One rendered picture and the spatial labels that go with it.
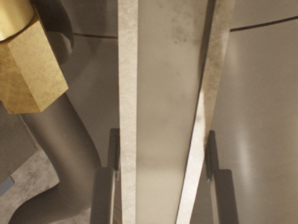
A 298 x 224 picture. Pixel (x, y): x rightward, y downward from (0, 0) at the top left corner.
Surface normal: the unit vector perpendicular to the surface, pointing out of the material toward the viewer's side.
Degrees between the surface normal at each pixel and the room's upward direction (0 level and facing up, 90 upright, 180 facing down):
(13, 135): 0
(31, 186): 0
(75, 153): 13
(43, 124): 43
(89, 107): 87
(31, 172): 0
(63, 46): 38
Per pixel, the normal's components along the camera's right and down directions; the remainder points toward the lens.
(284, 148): 0.05, 0.66
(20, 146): 0.73, 0.31
